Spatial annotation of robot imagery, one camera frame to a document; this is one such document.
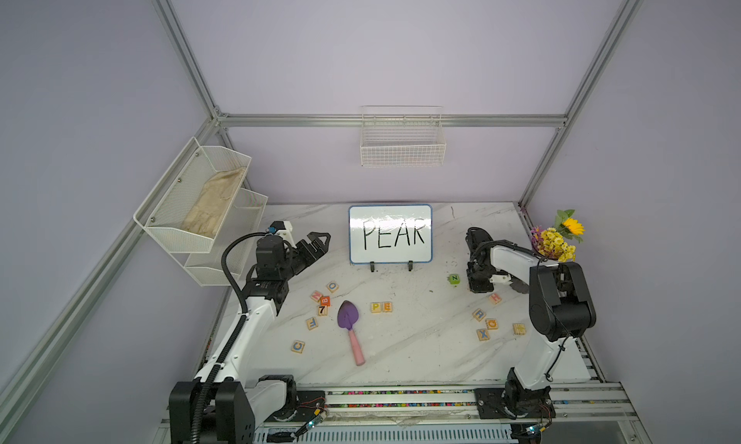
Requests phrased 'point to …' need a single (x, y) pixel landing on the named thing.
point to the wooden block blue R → (479, 315)
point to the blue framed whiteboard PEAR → (391, 234)
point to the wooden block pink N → (316, 295)
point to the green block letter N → (454, 279)
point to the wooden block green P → (375, 307)
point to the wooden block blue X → (483, 334)
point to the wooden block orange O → (492, 324)
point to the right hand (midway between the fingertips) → (462, 281)
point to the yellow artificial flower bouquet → (551, 243)
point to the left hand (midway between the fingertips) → (321, 246)
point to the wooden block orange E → (387, 306)
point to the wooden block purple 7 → (322, 311)
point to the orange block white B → (325, 301)
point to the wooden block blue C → (298, 346)
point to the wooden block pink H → (495, 298)
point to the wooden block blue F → (312, 323)
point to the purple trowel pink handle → (347, 318)
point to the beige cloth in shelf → (217, 191)
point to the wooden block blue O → (332, 286)
